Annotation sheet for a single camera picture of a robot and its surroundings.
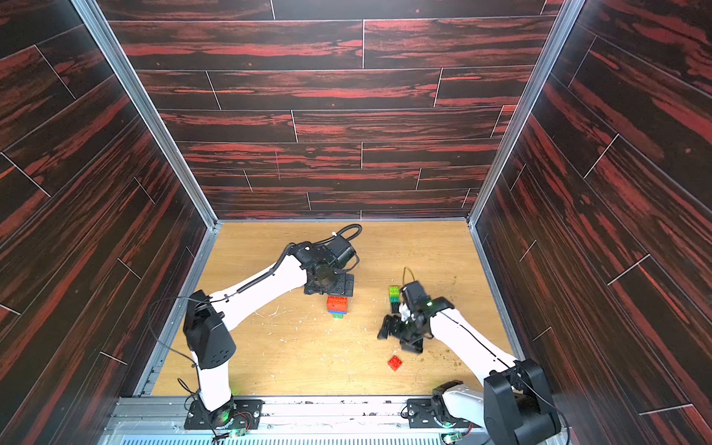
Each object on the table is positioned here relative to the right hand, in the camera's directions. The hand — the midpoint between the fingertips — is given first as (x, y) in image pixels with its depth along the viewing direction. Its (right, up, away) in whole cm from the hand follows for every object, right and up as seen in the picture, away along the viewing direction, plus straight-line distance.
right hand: (394, 338), depth 84 cm
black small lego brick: (+1, +8, +7) cm, 11 cm away
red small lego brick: (0, -7, -2) cm, 7 cm away
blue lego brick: (-18, +6, +7) cm, 21 cm away
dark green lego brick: (+2, +10, +12) cm, 15 cm away
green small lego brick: (-18, +5, +9) cm, 21 cm away
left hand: (-16, +15, -1) cm, 22 cm away
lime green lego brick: (+1, +13, +12) cm, 17 cm away
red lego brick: (-18, +10, +2) cm, 21 cm away
